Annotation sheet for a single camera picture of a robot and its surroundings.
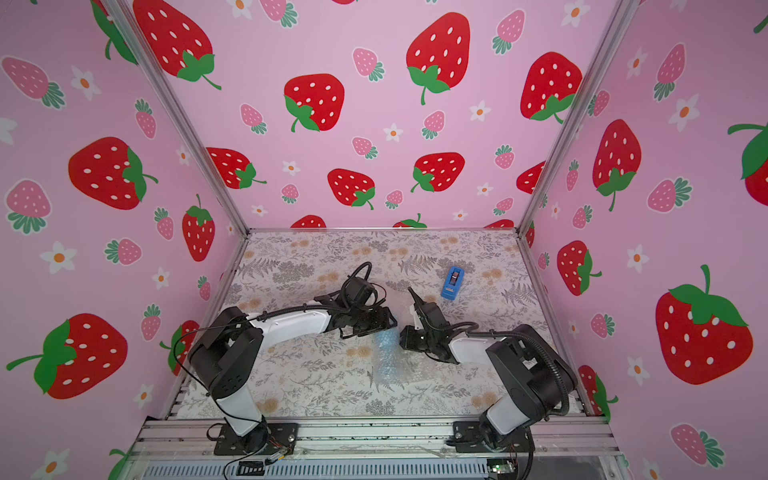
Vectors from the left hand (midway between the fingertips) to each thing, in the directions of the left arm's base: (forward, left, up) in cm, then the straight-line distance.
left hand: (394, 326), depth 88 cm
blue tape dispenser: (+18, -20, -2) cm, 27 cm away
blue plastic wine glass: (-7, +2, +2) cm, 8 cm away
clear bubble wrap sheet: (-11, -4, -3) cm, 12 cm away
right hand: (-3, 0, -4) cm, 5 cm away
